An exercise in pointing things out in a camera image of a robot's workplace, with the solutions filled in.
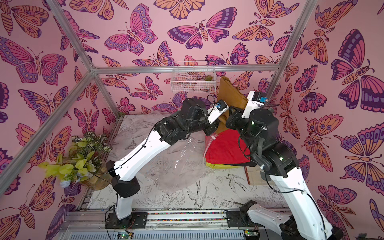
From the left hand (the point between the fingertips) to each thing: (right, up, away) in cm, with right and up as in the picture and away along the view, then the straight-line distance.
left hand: (221, 116), depth 64 cm
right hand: (+3, +3, -7) cm, 8 cm away
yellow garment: (+4, -27, +24) cm, 36 cm away
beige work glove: (+24, -34, +24) cm, 48 cm away
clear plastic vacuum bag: (-17, -24, +10) cm, 31 cm away
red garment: (+6, -16, +23) cm, 29 cm away
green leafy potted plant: (-62, -22, +3) cm, 65 cm away
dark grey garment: (+20, -25, +20) cm, 38 cm away
